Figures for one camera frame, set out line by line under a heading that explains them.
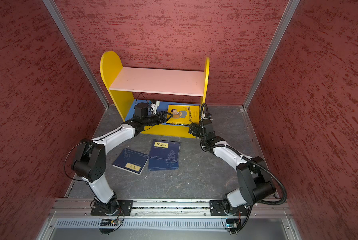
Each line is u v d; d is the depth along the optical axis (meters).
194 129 0.80
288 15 0.74
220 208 0.74
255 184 0.44
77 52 0.88
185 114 0.92
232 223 0.71
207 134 0.68
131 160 0.91
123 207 0.74
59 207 0.76
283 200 0.40
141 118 0.71
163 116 0.79
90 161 0.48
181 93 0.72
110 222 0.71
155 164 0.89
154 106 0.82
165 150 0.93
